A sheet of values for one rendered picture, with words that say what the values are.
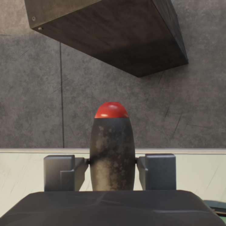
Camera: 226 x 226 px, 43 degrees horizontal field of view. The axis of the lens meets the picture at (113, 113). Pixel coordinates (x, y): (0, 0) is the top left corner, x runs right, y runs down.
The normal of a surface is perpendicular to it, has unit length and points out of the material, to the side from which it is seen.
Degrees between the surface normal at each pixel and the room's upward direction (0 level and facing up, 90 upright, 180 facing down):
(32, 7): 0
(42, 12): 0
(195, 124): 0
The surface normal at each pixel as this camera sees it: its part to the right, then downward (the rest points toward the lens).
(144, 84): -0.34, 0.00
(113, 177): 0.01, 0.05
